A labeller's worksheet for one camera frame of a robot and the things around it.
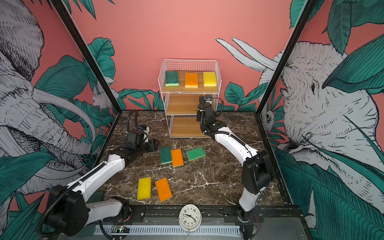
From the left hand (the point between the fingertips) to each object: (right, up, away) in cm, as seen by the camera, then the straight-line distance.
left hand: (154, 139), depth 85 cm
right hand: (+27, +19, -1) cm, 33 cm away
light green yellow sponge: (+24, -10, +11) cm, 28 cm away
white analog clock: (+21, -36, -15) cm, 44 cm away
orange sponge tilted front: (+6, -27, -3) cm, 28 cm away
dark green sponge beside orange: (+4, -10, +11) cm, 15 cm away
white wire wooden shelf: (+20, +17, +3) cm, 27 cm away
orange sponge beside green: (+11, -12, +11) cm, 20 cm away
